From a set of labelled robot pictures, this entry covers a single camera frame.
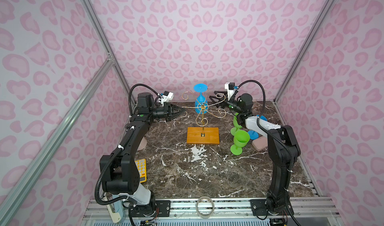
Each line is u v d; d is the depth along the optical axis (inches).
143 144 37.3
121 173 17.1
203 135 38.5
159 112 27.2
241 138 33.7
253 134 32.3
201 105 29.5
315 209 28.9
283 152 20.8
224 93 33.1
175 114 27.6
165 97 28.9
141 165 34.0
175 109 28.8
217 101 30.7
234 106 30.9
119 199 18.0
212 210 28.3
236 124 30.8
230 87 30.0
